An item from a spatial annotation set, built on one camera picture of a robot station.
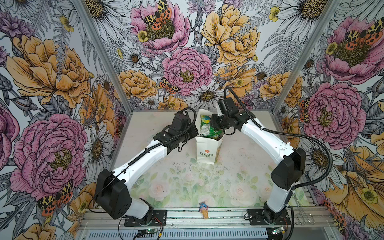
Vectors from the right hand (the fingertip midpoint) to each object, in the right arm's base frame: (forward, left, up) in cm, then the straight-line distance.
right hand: (211, 126), depth 83 cm
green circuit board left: (-44, +31, -23) cm, 58 cm away
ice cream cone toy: (-36, +6, -20) cm, 41 cm away
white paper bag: (-11, +3, -5) cm, 12 cm away
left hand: (-4, +8, 0) cm, 9 cm away
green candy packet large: (-1, +3, -1) cm, 3 cm away
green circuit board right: (-45, -28, -24) cm, 58 cm away
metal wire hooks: (-39, -43, -25) cm, 63 cm away
